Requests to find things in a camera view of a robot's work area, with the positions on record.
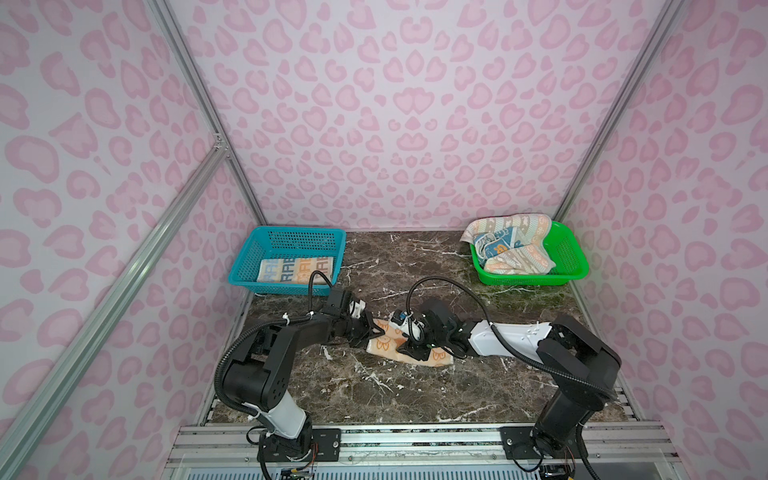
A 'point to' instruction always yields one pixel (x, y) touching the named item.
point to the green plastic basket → (568, 251)
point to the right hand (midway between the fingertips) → (403, 338)
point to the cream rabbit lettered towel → (293, 270)
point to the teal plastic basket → (287, 242)
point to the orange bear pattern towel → (388, 344)
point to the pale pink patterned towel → (531, 259)
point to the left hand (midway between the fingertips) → (387, 327)
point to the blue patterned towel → (491, 243)
